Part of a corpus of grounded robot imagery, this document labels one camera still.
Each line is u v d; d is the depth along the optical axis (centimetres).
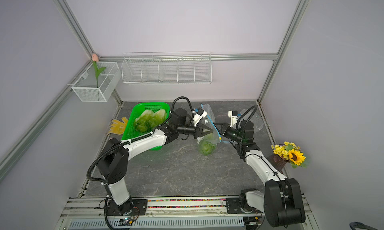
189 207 75
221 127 74
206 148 89
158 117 100
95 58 89
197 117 72
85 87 76
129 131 97
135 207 74
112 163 47
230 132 72
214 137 73
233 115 74
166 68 99
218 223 158
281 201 41
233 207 74
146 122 97
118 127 105
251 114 60
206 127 75
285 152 65
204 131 76
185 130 71
